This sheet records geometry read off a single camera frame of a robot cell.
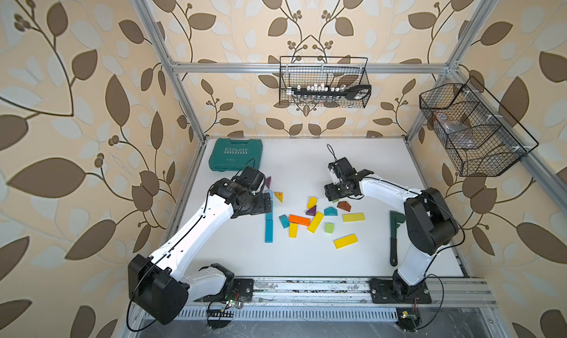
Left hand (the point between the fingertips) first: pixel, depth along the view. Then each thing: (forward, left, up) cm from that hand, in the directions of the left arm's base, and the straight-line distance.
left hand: (258, 206), depth 78 cm
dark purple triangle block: (+5, -21, -15) cm, 26 cm away
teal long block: (-1, -3, -16) cm, 16 cm away
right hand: (+14, -31, -12) cm, 35 cm away
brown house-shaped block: (+8, -35, -14) cm, 38 cm away
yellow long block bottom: (-6, -34, -17) cm, 38 cm away
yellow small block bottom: (-2, -13, -16) cm, 21 cm away
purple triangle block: (+20, -1, -15) cm, 25 cm away
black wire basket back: (+53, -27, +17) cm, 62 cm away
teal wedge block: (+2, -9, -16) cm, 19 cm away
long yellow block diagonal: (+1, -22, -16) cm, 28 cm away
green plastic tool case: (+34, +18, -12) cm, 40 cm away
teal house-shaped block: (+5, -29, -14) cm, 32 cm away
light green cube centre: (-1, -28, -16) cm, 32 cm away
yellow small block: (+10, -21, -15) cm, 28 cm away
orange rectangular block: (+2, -17, -16) cm, 23 cm away
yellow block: (+4, -39, -18) cm, 43 cm away
